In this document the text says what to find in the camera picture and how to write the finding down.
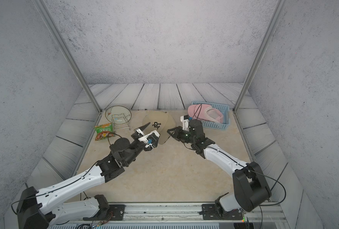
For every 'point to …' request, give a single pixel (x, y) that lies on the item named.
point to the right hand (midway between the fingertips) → (167, 131)
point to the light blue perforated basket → (223, 109)
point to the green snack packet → (104, 130)
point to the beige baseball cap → (160, 121)
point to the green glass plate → (118, 114)
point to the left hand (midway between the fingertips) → (153, 128)
